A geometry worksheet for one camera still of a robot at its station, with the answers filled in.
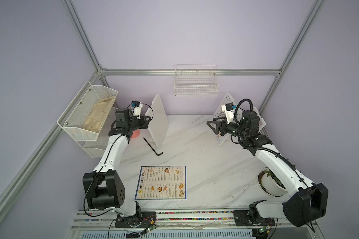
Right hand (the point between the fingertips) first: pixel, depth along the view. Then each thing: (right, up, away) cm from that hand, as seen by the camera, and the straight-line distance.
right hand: (211, 123), depth 75 cm
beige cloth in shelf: (-62, +3, +3) cm, 62 cm away
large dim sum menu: (-30, -35, +11) cm, 47 cm away
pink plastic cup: (-50, -6, +32) cm, 59 cm away
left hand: (-34, +2, +9) cm, 36 cm away
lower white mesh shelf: (-59, -13, -2) cm, 60 cm away
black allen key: (-32, -20, +23) cm, 45 cm away
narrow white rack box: (+34, +1, +15) cm, 37 cm away
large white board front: (+2, -5, -8) cm, 9 cm away
